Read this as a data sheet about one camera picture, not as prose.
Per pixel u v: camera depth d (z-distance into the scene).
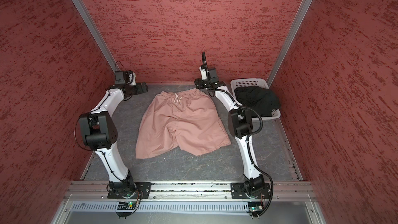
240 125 0.62
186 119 1.00
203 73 0.92
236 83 1.11
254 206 0.71
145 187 0.76
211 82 0.81
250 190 0.65
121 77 0.76
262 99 0.94
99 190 0.76
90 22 0.85
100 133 0.52
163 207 0.77
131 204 0.70
